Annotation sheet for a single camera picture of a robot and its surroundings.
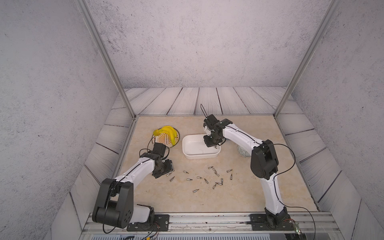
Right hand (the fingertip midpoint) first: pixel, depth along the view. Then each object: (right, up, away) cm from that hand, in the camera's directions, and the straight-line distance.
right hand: (208, 143), depth 94 cm
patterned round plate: (-29, +2, +13) cm, 32 cm away
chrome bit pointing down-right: (+5, -3, +8) cm, 10 cm away
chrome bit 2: (-14, -17, -3) cm, 22 cm away
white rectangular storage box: (-9, -3, +7) cm, 12 cm away
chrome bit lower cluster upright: (+7, -21, -7) cm, 23 cm away
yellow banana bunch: (-24, +7, +10) cm, 27 cm away
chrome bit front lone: (-8, -25, -11) cm, 28 cm away
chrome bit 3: (-2, -21, -7) cm, 22 cm away
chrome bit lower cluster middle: (+5, -22, -8) cm, 24 cm away
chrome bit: (-22, -20, -6) cm, 30 cm away
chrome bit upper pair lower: (+3, -15, -2) cm, 16 cm away
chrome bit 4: (+13, -19, -5) cm, 24 cm away
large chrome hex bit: (+11, -16, -2) cm, 20 cm away
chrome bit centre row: (-6, -19, -5) cm, 21 cm away
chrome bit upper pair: (+1, -15, -1) cm, 15 cm away
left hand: (-22, -15, -6) cm, 27 cm away
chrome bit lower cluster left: (+2, -23, -9) cm, 25 cm away
